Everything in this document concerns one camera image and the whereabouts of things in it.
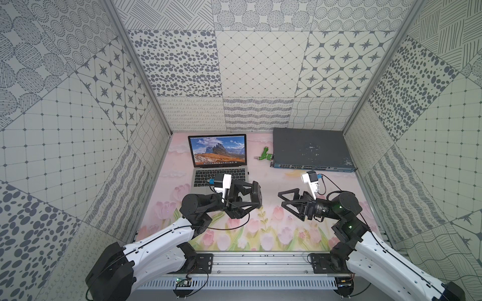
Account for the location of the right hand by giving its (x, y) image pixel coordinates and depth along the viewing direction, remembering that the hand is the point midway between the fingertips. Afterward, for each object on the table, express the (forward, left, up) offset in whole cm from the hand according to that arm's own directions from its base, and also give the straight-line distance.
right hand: (280, 200), depth 62 cm
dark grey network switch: (+44, -25, -24) cm, 56 cm away
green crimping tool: (+40, +3, -26) cm, 48 cm away
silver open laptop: (+34, +31, -18) cm, 49 cm away
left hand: (0, +8, +8) cm, 12 cm away
